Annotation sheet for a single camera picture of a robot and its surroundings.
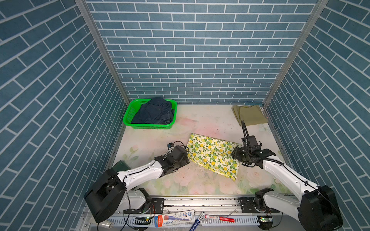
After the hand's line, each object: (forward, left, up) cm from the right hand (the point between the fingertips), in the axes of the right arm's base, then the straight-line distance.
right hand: (235, 155), depth 86 cm
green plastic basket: (+34, +76, +2) cm, 84 cm away
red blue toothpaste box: (-34, +32, -4) cm, 47 cm away
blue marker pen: (-36, +22, -4) cm, 43 cm away
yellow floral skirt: (+1, +13, -4) cm, 14 cm away
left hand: (-6, +28, -2) cm, 29 cm away
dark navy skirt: (+31, +56, +2) cm, 64 cm away
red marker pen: (-32, +10, -4) cm, 34 cm away
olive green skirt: (+38, -18, -3) cm, 42 cm away
